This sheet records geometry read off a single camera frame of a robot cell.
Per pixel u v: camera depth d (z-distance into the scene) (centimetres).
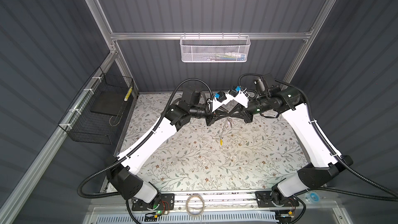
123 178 39
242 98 58
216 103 55
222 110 63
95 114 73
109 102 75
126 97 80
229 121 68
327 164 40
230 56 92
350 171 38
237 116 64
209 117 60
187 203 72
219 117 62
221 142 94
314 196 75
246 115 61
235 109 62
